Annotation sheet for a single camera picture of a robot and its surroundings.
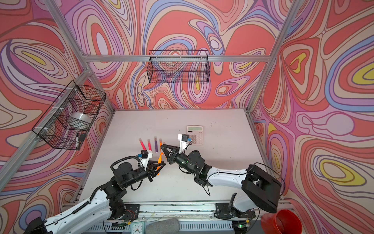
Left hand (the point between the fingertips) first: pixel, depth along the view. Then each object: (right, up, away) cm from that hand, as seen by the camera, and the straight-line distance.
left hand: (165, 164), depth 72 cm
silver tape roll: (-42, +24, +1) cm, 48 cm away
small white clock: (-12, -29, -5) cm, 32 cm away
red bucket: (+58, -28, -2) cm, 64 cm away
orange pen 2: (-8, +7, +27) cm, 29 cm away
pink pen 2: (-16, +6, +27) cm, 32 cm away
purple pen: (-11, +7, +27) cm, 30 cm away
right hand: (-1, +7, -2) cm, 8 cm away
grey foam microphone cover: (+2, -27, -6) cm, 28 cm away
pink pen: (-20, +6, +26) cm, 34 cm away
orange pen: (-2, +2, -2) cm, 4 cm away
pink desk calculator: (+17, +14, +30) cm, 37 cm away
